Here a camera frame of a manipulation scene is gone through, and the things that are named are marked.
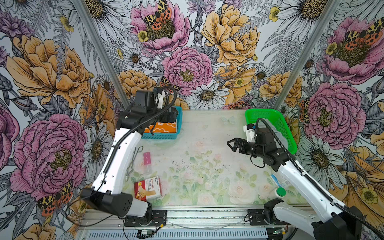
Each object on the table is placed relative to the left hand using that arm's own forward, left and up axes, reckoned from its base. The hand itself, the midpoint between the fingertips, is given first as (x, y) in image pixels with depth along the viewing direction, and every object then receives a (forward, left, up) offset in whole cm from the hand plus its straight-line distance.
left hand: (169, 118), depth 72 cm
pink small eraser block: (-4, +17, -32) cm, 37 cm away
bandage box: (-23, +12, -29) cm, 39 cm away
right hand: (-9, -32, -14) cm, 36 cm away
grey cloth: (+8, -68, -27) cm, 73 cm away
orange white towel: (+19, +7, -31) cm, 37 cm away
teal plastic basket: (+15, +7, -35) cm, 39 cm away
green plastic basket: (+24, -72, -27) cm, 80 cm away
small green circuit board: (-41, +11, -33) cm, 54 cm away
